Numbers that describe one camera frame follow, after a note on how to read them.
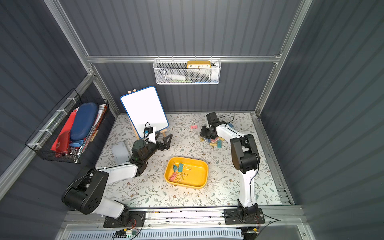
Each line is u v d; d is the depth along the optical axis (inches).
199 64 34.3
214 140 38.7
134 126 35.9
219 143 40.1
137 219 29.0
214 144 39.1
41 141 23.9
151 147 29.6
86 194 17.4
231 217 28.5
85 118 29.0
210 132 30.3
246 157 22.3
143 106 33.8
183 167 35.9
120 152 38.2
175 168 34.3
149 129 29.2
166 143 30.8
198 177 34.3
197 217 29.7
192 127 43.9
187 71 35.2
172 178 33.3
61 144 25.6
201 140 40.1
